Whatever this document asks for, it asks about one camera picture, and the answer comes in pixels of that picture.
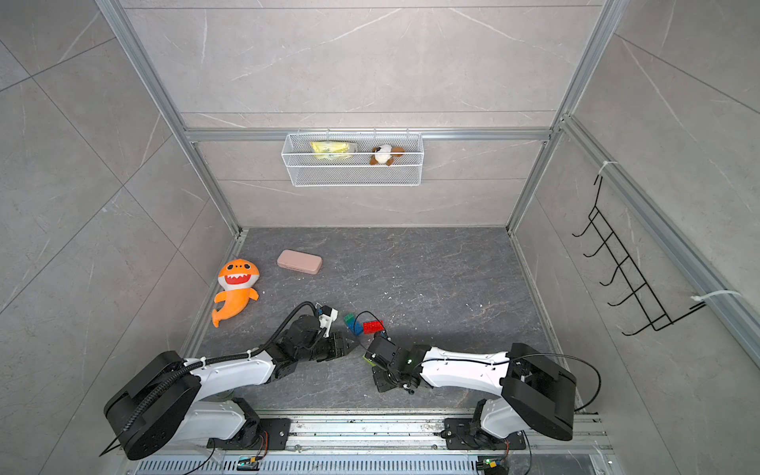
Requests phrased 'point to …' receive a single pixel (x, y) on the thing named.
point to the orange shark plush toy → (236, 278)
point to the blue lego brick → (355, 328)
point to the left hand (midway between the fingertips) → (358, 340)
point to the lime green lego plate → (367, 360)
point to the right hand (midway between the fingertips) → (382, 378)
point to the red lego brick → (372, 328)
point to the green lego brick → (349, 318)
